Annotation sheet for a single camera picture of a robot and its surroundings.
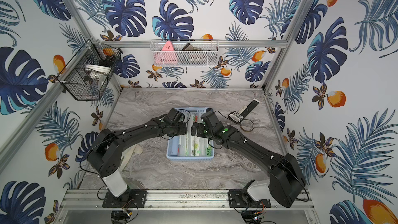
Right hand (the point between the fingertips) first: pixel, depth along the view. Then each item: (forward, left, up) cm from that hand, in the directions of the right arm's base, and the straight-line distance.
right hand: (198, 128), depth 83 cm
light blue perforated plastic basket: (-6, +6, -11) cm, 14 cm away
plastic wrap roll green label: (-5, -2, -12) cm, 13 cm away
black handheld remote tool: (+18, -26, -13) cm, 34 cm away
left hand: (+4, +8, -7) cm, 12 cm away
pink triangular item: (+35, +19, +21) cm, 45 cm away
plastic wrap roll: (-4, +11, -12) cm, 17 cm away
